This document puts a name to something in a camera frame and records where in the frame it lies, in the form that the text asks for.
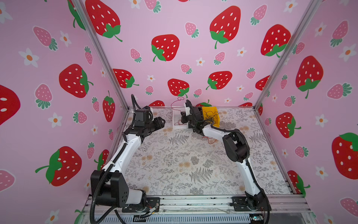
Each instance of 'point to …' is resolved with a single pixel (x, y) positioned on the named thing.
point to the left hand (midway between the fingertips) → (162, 121)
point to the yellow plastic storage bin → (213, 109)
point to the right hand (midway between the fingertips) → (180, 112)
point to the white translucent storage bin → (176, 115)
